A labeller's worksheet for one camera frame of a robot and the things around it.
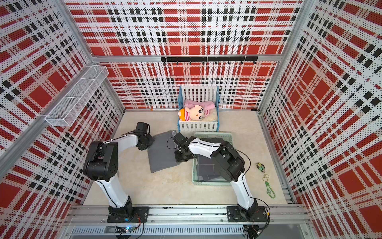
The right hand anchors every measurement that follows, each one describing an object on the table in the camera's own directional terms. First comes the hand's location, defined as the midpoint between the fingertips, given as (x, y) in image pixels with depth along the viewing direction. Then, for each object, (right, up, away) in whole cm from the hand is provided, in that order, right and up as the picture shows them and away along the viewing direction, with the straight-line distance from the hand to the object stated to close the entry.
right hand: (181, 159), depth 92 cm
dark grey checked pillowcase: (+16, -4, -8) cm, 18 cm away
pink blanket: (+16, +36, +15) cm, 42 cm away
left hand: (-20, +10, +9) cm, 24 cm away
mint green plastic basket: (+31, +14, +7) cm, 34 cm away
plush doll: (+9, +29, +7) cm, 31 cm away
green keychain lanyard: (+49, -4, -3) cm, 50 cm away
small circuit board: (-22, -28, -23) cm, 42 cm away
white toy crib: (+20, +24, +13) cm, 34 cm away
